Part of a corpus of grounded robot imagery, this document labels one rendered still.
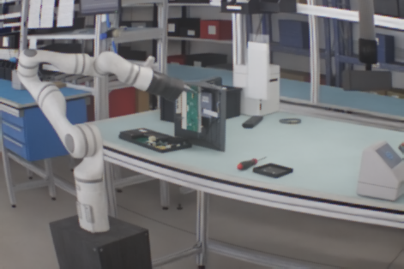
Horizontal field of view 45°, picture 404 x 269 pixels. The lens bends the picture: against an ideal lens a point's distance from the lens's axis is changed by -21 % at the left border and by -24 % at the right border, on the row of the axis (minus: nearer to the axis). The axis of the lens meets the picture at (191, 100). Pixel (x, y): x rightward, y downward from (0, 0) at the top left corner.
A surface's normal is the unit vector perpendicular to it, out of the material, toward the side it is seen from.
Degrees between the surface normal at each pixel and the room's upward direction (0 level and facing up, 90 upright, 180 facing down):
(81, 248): 90
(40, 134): 90
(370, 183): 90
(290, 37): 90
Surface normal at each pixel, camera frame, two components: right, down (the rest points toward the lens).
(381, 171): -0.73, 0.12
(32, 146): 0.72, 0.12
